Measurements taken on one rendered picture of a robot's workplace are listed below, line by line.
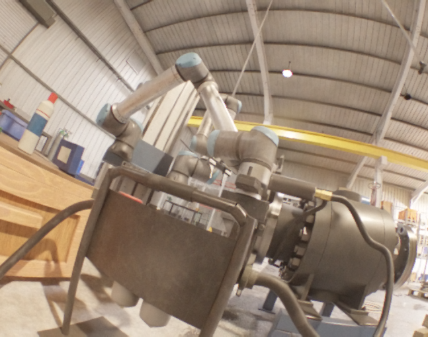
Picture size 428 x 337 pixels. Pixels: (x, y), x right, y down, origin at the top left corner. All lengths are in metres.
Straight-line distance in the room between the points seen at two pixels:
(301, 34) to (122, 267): 8.70
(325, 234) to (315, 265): 0.16
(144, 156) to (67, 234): 0.87
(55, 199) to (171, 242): 0.49
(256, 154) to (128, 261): 0.41
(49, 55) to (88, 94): 2.61
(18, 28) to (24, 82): 2.15
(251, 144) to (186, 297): 0.41
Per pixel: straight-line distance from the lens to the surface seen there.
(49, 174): 0.73
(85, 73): 9.50
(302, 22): 8.53
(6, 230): 0.77
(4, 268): 0.72
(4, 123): 1.38
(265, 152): 0.54
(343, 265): 1.04
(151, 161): 1.51
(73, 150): 0.80
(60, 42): 9.35
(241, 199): 0.52
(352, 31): 8.67
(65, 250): 0.92
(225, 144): 0.59
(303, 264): 1.00
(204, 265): 0.39
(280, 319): 0.89
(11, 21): 9.17
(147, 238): 0.44
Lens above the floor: 0.51
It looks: 16 degrees up
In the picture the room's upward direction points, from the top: 20 degrees clockwise
